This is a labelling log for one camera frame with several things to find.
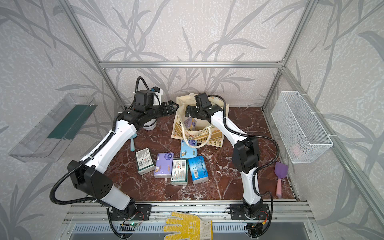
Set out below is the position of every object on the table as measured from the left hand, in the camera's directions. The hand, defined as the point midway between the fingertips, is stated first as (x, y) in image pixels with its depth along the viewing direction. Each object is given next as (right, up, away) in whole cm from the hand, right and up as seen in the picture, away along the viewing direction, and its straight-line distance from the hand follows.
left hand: (174, 107), depth 77 cm
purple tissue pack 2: (+7, -9, +18) cm, 22 cm away
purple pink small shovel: (+61, -37, +10) cm, 72 cm away
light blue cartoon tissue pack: (+6, -26, +12) cm, 29 cm away
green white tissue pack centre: (+2, -36, +5) cm, 36 cm away
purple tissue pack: (-8, -33, +8) cm, 34 cm away
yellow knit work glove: (+5, -57, -8) cm, 58 cm away
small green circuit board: (-18, -57, -6) cm, 60 cm away
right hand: (+8, -1, +13) cm, 16 cm away
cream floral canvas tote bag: (+10, -13, -2) cm, 16 cm away
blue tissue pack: (+13, -34, +4) cm, 37 cm away
